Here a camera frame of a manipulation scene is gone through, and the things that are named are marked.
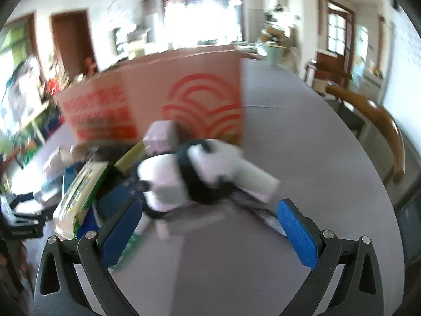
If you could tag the grey desktop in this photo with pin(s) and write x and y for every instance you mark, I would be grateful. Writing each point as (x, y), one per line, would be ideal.
(296, 144)

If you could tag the white and black device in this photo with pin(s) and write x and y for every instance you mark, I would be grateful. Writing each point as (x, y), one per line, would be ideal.
(204, 164)

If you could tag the brown wooden door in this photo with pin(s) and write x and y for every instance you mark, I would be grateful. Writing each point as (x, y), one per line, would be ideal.
(70, 42)

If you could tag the cardboard box with red print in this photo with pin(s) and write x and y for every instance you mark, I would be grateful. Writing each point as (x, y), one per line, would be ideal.
(184, 85)

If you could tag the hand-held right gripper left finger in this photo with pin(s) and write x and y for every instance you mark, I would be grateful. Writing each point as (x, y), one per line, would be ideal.
(121, 233)

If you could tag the blue tissue pack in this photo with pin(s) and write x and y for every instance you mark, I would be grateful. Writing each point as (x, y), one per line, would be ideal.
(120, 191)

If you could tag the green and white tube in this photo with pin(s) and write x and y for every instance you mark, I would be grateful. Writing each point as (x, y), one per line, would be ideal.
(133, 237)

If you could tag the teal bucket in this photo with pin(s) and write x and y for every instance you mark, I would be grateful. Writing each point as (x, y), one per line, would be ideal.
(274, 54)

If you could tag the large bright window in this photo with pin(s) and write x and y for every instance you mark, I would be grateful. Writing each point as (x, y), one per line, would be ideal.
(204, 16)

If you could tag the pink tissue pack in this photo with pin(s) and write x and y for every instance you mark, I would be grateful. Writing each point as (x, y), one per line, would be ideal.
(159, 136)

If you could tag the yellow-green packet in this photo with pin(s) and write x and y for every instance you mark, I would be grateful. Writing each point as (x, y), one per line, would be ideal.
(131, 158)

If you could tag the wooden chair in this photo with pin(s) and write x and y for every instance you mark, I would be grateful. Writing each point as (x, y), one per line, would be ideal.
(378, 121)

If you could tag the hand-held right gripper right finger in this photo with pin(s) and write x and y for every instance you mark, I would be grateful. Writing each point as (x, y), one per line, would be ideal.
(297, 233)

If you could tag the wooden door with glass panes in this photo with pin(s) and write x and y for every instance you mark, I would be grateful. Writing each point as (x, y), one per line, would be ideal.
(338, 33)

